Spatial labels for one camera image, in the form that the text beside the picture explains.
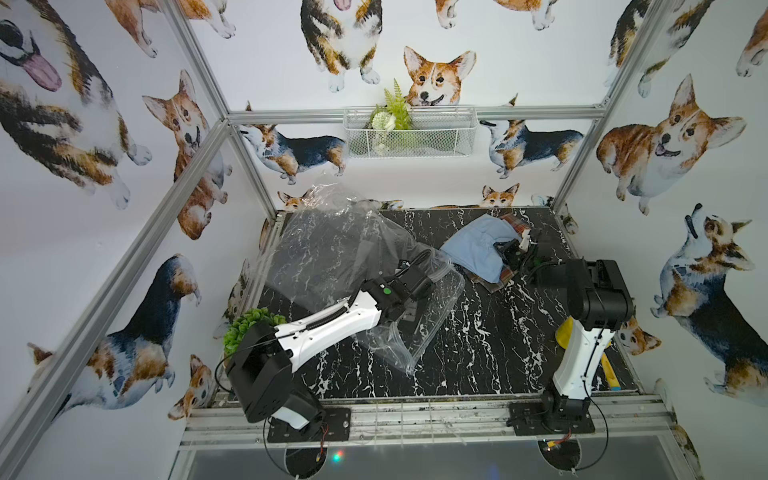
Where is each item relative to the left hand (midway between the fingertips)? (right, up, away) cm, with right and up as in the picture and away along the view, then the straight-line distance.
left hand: (408, 301), depth 82 cm
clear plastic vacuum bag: (-27, +15, +31) cm, 44 cm away
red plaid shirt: (+26, +2, +16) cm, 31 cm away
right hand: (+29, +17, +20) cm, 39 cm away
